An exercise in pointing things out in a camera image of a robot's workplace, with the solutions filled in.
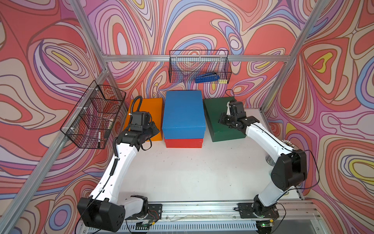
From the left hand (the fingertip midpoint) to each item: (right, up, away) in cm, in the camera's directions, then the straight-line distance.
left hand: (157, 127), depth 77 cm
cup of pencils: (+71, -8, +1) cm, 72 cm away
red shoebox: (+14, -10, +16) cm, 24 cm away
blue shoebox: (+14, +7, +8) cm, 18 cm away
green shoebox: (+36, +14, +32) cm, 50 cm away
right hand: (+36, +4, +11) cm, 38 cm away
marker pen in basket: (-29, -6, -4) cm, 30 cm away
